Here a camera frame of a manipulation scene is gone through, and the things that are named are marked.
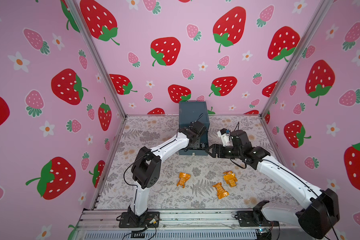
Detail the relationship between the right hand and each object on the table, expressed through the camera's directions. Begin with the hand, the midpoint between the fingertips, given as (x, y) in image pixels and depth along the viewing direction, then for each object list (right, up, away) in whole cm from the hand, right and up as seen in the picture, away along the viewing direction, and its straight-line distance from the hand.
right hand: (213, 149), depth 78 cm
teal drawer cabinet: (-12, +22, +15) cm, 29 cm away
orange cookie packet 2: (+6, -25, +4) cm, 26 cm away
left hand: (-9, +2, +14) cm, 17 cm away
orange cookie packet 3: (+12, -18, +8) cm, 23 cm away
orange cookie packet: (-16, -18, +9) cm, 26 cm away
